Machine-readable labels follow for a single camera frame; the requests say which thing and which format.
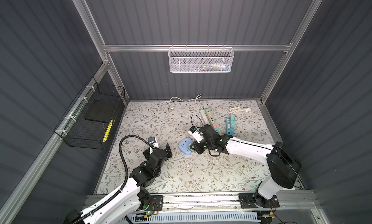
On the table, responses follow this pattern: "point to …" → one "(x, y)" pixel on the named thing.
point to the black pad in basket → (102, 110)
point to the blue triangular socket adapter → (183, 144)
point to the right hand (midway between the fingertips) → (193, 146)
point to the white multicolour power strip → (208, 119)
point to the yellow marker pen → (105, 136)
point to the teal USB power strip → (230, 125)
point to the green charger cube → (190, 149)
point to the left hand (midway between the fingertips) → (161, 146)
